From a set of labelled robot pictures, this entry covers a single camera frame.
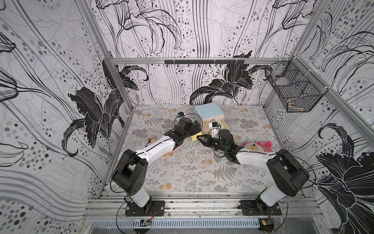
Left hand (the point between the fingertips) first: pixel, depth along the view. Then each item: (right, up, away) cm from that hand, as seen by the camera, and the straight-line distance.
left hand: (195, 128), depth 89 cm
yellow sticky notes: (-1, -5, -7) cm, 8 cm away
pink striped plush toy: (+44, -12, 0) cm, 46 cm away
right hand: (+2, -4, -4) cm, 6 cm away
